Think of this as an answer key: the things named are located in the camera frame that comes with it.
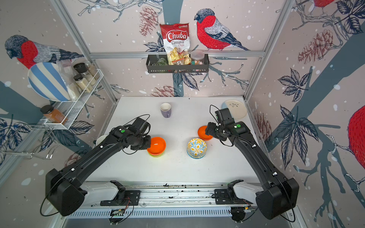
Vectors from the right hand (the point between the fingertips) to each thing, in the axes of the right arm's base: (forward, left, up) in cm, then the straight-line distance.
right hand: (209, 130), depth 79 cm
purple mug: (+22, +29, -9) cm, 38 cm away
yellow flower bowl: (-11, +7, -12) cm, 18 cm away
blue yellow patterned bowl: (-4, +7, -15) cm, 16 cm away
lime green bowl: (-11, +31, -14) cm, 36 cm away
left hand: (-7, +33, -4) cm, 34 cm away
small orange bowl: (+7, +3, -16) cm, 17 cm away
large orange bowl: (-7, +30, -8) cm, 31 cm away
